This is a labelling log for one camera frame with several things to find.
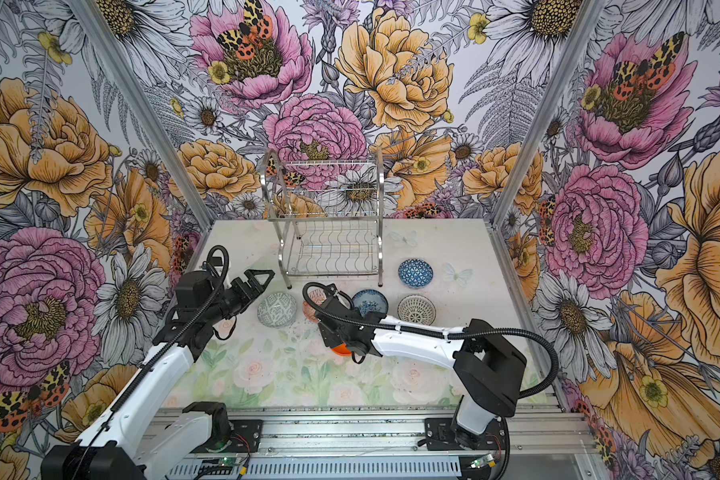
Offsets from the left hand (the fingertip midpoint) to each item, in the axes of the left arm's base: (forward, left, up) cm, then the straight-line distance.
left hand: (268, 289), depth 80 cm
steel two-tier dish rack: (+49, -11, -20) cm, 54 cm away
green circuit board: (-37, +8, -19) cm, 42 cm away
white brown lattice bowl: (+3, -42, -17) cm, 45 cm away
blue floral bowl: (+5, -27, -16) cm, 32 cm away
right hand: (-7, -18, -10) cm, 22 cm away
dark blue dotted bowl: (+17, -43, -17) cm, 49 cm away
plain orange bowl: (-12, -19, -13) cm, 26 cm away
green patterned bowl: (+3, +2, -18) cm, 18 cm away
